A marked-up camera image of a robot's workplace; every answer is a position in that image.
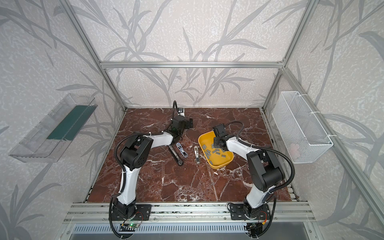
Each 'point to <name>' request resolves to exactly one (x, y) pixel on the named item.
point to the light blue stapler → (183, 151)
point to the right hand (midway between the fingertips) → (220, 137)
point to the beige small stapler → (197, 155)
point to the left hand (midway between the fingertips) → (187, 112)
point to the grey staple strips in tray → (208, 152)
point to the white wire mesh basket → (303, 138)
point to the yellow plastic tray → (216, 158)
